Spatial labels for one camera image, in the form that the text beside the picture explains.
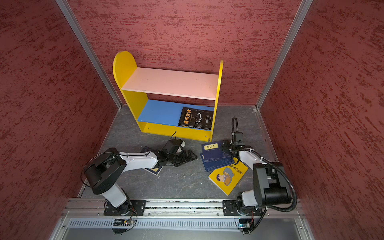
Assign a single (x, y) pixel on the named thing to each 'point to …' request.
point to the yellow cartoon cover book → (227, 177)
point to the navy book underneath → (210, 165)
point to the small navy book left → (156, 169)
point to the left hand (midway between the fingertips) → (192, 162)
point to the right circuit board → (244, 223)
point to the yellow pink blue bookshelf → (168, 101)
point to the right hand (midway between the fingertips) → (224, 150)
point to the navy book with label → (213, 150)
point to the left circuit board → (122, 222)
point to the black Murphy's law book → (196, 118)
